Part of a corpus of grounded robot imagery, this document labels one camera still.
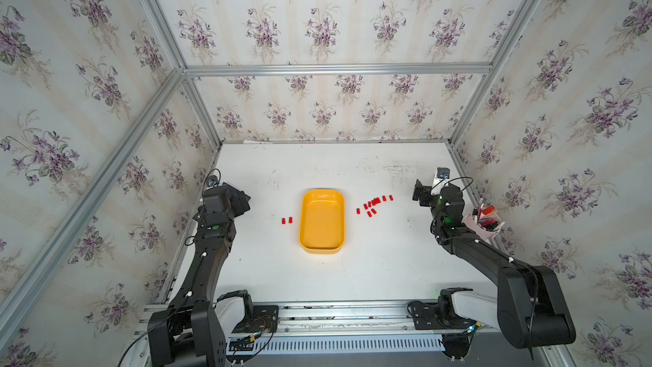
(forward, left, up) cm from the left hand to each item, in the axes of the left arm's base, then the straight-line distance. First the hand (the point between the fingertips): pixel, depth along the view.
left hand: (228, 196), depth 83 cm
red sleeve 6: (+7, -53, -13) cm, 55 cm away
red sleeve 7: (+9, -57, -14) cm, 59 cm away
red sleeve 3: (+3, -46, -14) cm, 48 cm away
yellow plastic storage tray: (-1, -32, -15) cm, 35 cm away
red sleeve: (-1, -17, -16) cm, 23 cm away
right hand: (+5, -71, +2) cm, 71 cm away
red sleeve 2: (0, -19, -16) cm, 25 cm away
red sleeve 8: (+9, -59, -14) cm, 62 cm away
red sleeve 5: (+6, -50, -14) cm, 52 cm away
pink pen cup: (-6, -87, -6) cm, 88 cm away
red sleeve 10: (+3, -52, -14) cm, 54 cm away
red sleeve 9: (+1, -50, -14) cm, 52 cm away
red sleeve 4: (+4, -49, -15) cm, 51 cm away
